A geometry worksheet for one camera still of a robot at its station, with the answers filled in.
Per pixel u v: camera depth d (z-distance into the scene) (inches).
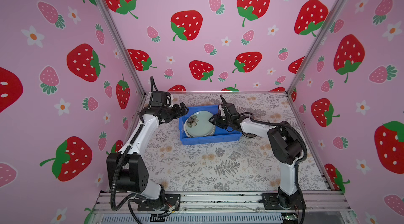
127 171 16.8
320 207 28.8
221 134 35.4
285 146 20.8
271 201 28.9
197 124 38.9
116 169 15.1
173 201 29.4
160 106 25.5
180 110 30.0
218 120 34.1
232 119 30.1
